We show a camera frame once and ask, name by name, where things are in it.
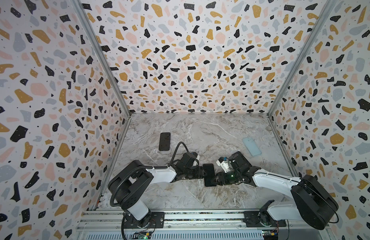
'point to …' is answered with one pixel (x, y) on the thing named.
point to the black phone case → (164, 141)
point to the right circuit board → (270, 234)
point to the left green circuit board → (142, 235)
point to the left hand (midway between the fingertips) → (205, 173)
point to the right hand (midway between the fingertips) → (212, 179)
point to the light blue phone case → (252, 146)
